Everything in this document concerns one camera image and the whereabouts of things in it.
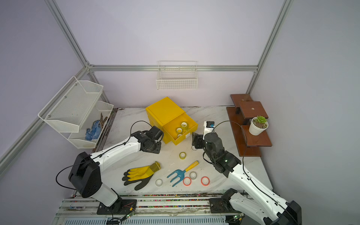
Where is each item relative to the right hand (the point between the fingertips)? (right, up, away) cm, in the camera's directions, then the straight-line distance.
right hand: (198, 135), depth 76 cm
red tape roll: (-6, -28, +6) cm, 30 cm away
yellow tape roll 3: (-11, -1, +8) cm, 14 cm away
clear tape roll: (-3, -26, +8) cm, 27 cm away
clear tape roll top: (-3, -5, -9) cm, 11 cm away
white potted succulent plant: (+35, +6, +4) cm, 36 cm away
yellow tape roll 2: (-8, +5, +11) cm, 14 cm away
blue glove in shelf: (-66, 0, +12) cm, 67 cm away
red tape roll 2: (+5, -28, +7) cm, 29 cm away
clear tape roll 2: (-23, -29, +6) cm, 38 cm away
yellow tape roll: (-9, -16, +17) cm, 25 cm away
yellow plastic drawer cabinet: (-22, +14, +13) cm, 29 cm away
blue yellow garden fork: (-9, -25, +8) cm, 28 cm away
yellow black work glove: (-33, -24, +6) cm, 41 cm away
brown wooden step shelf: (+32, +10, +10) cm, 35 cm away
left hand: (-26, -9, +9) cm, 29 cm away
